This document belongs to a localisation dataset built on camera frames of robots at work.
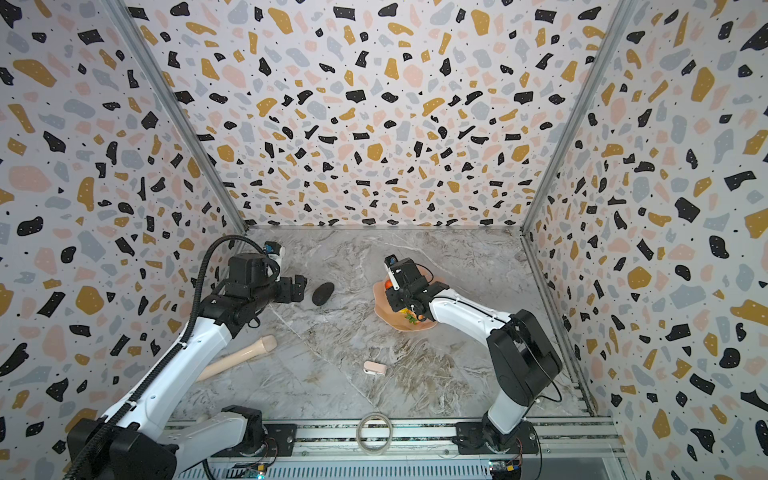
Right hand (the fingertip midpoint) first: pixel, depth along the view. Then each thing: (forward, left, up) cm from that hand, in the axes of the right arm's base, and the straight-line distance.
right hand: (390, 285), depth 89 cm
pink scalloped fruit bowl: (-5, -4, -11) cm, 13 cm away
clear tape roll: (-37, +7, -12) cm, 39 cm away
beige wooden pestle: (-16, +35, -8) cm, 39 cm away
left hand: (-4, +26, +11) cm, 29 cm away
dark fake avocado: (+3, +23, -10) cm, 25 cm away
